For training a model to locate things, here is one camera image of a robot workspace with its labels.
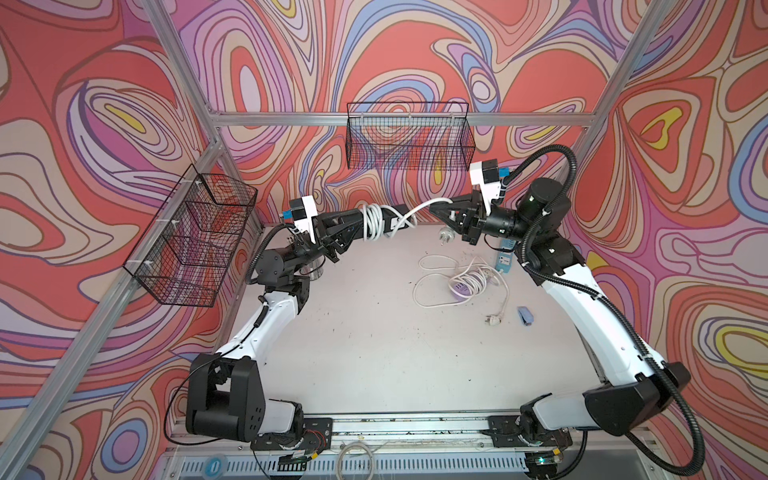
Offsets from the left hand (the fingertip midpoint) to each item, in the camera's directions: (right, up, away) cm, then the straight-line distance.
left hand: (365, 227), depth 61 cm
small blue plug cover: (+48, -25, +32) cm, 63 cm away
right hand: (+13, +2, -2) cm, 13 cm away
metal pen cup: (-20, -11, +38) cm, 44 cm away
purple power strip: (+28, -17, +33) cm, 47 cm away
